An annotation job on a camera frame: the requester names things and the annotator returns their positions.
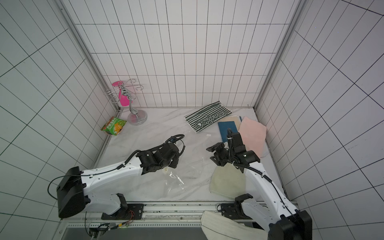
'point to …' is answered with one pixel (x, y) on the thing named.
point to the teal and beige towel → (232, 122)
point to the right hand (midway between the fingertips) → (206, 148)
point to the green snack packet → (114, 126)
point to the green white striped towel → (206, 115)
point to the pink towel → (253, 135)
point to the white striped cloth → (215, 226)
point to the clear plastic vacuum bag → (187, 176)
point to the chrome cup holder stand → (136, 117)
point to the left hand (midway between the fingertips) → (173, 159)
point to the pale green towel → (228, 180)
